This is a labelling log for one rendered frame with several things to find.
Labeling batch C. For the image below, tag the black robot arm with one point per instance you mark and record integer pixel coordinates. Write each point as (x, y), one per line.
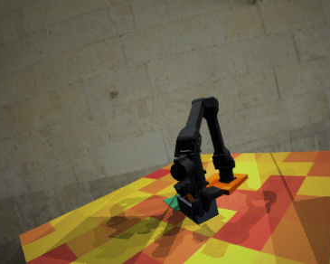
(190, 138)

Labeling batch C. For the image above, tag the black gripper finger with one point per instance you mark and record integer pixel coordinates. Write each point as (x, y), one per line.
(206, 206)
(195, 194)

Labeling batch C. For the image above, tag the orange l-shaped part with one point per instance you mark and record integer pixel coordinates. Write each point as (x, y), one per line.
(188, 198)

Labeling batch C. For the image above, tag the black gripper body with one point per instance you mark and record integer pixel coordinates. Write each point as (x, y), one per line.
(206, 193)

